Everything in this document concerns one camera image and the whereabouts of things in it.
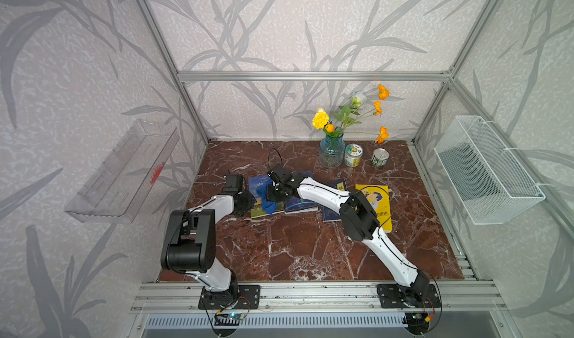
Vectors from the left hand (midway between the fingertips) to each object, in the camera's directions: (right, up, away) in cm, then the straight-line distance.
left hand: (253, 202), depth 96 cm
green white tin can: (+45, +21, +9) cm, 51 cm away
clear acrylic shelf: (-35, +9, -30) cm, 47 cm away
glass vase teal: (+35, +22, +6) cm, 42 cm away
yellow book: (+55, +2, +1) cm, 55 cm away
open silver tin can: (+59, +20, +12) cm, 64 cm away
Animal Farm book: (+2, -2, -2) cm, 3 cm away
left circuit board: (-2, -33, -25) cm, 41 cm away
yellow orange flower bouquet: (+48, +42, +8) cm, 64 cm away
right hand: (+5, +2, +1) cm, 6 cm away
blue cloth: (+8, -1, -5) cm, 9 cm away
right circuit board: (+59, -35, -24) cm, 72 cm away
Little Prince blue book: (+18, -1, -1) cm, 18 cm away
